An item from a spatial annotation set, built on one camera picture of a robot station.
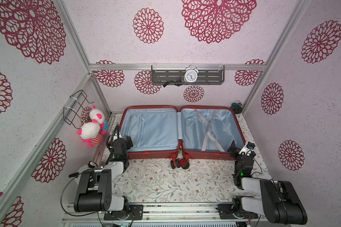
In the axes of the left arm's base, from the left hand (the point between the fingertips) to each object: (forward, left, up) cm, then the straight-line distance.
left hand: (120, 139), depth 91 cm
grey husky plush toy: (-23, +6, +11) cm, 26 cm away
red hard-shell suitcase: (+3, -40, +2) cm, 40 cm away
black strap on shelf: (+29, -37, +21) cm, 52 cm away
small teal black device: (+35, -87, -6) cm, 94 cm away
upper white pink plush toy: (+11, +15, +9) cm, 21 cm away
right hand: (-5, -75, +4) cm, 75 cm away
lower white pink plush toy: (-1, +15, +9) cm, 17 cm away
